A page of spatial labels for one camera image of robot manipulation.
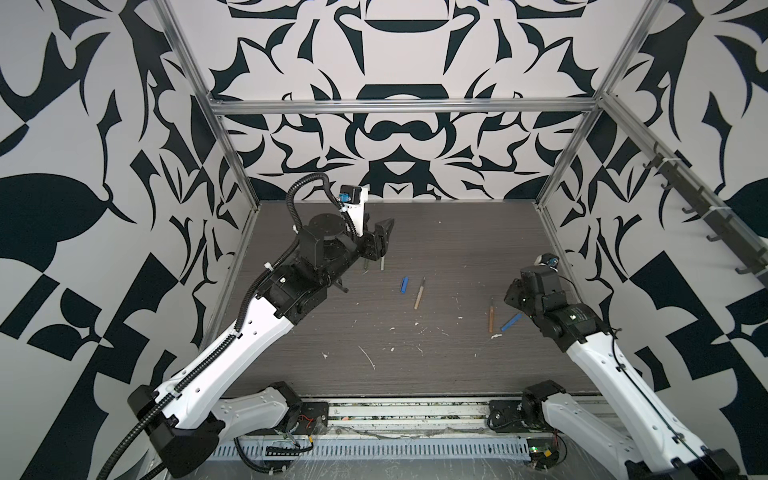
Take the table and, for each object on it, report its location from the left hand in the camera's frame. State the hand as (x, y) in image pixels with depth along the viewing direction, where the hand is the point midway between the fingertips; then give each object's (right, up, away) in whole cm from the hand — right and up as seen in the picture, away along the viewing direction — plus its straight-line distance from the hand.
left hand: (383, 212), depth 64 cm
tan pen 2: (+32, -29, +26) cm, 50 cm away
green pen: (-1, -14, +38) cm, 41 cm away
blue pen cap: (+7, -20, +33) cm, 40 cm away
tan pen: (+11, -24, +32) cm, 41 cm away
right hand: (+35, -18, +15) cm, 42 cm away
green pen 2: (-6, -15, +38) cm, 42 cm away
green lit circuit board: (+37, -56, +7) cm, 67 cm away
